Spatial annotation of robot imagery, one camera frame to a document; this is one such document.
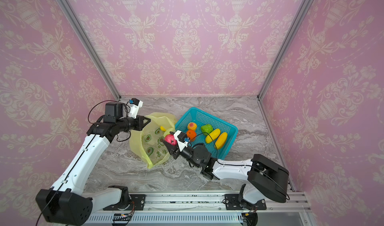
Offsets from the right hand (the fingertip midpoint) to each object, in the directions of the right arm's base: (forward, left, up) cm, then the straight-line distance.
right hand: (168, 136), depth 69 cm
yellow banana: (+13, -25, -23) cm, 36 cm away
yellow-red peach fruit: (+19, -11, -21) cm, 30 cm away
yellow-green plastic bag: (+11, +18, -25) cm, 32 cm away
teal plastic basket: (+26, -17, -21) cm, 38 cm away
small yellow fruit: (+19, +9, -22) cm, 30 cm away
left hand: (+10, +10, 0) cm, 14 cm away
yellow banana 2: (+8, -29, -22) cm, 37 cm away
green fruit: (+17, -20, -20) cm, 33 cm away
